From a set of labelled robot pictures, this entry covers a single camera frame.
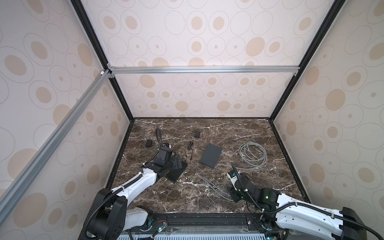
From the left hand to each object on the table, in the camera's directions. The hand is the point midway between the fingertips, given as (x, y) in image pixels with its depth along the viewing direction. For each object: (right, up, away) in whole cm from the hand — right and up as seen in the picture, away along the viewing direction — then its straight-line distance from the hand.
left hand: (179, 158), depth 87 cm
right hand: (+28, -15, -6) cm, 33 cm away
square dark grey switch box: (+20, -1, +12) cm, 23 cm away
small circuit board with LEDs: (-7, -31, -17) cm, 36 cm away
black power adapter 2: (+11, +14, +22) cm, 28 cm away
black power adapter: (-24, +7, +18) cm, 31 cm away
